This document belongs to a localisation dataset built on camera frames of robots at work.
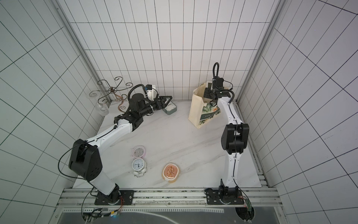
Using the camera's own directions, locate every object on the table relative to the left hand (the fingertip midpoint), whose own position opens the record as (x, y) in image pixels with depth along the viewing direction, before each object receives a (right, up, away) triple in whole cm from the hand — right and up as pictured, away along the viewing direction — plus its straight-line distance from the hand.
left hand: (169, 100), depth 79 cm
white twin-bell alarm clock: (-18, -38, +1) cm, 42 cm away
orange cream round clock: (+1, -42, +1) cm, 42 cm away
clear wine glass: (-46, -4, +11) cm, 47 cm away
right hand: (+30, +9, +17) cm, 36 cm away
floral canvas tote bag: (+20, -5, +9) cm, 23 cm away
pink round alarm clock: (-20, -33, +9) cm, 39 cm away
